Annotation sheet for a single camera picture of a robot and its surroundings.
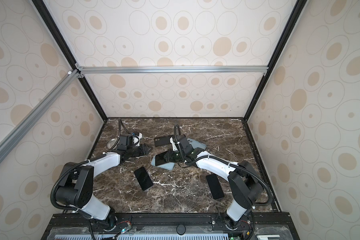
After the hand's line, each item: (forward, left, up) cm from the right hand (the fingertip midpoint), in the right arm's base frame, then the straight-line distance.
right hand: (164, 157), depth 83 cm
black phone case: (+21, +4, -13) cm, 25 cm away
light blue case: (0, -1, -12) cm, 12 cm away
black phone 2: (0, +2, -1) cm, 2 cm away
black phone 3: (-12, -29, -13) cm, 34 cm away
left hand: (+9, +7, -2) cm, 12 cm away
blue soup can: (+12, +34, -1) cm, 36 cm away
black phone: (-8, +13, -11) cm, 19 cm away
